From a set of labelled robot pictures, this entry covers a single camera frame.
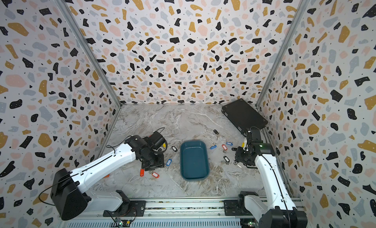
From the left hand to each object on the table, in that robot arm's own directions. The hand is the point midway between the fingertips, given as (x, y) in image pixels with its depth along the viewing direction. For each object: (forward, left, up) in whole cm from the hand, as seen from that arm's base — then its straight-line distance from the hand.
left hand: (164, 166), depth 76 cm
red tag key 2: (+2, +15, -12) cm, 19 cm away
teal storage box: (+11, -16, -12) cm, 22 cm away
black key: (+30, -31, -13) cm, 45 cm away
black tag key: (+16, -3, -11) cm, 20 cm away
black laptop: (+41, -53, -8) cm, 68 cm away
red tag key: (0, +7, -12) cm, 14 cm away
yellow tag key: (+19, -48, -11) cm, 53 cm away
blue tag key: (+20, -40, -12) cm, 46 cm away
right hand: (+5, -40, 0) cm, 40 cm away
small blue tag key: (+18, -28, -12) cm, 35 cm away
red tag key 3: (+17, -36, -12) cm, 42 cm away
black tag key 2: (+9, -36, -12) cm, 39 cm away
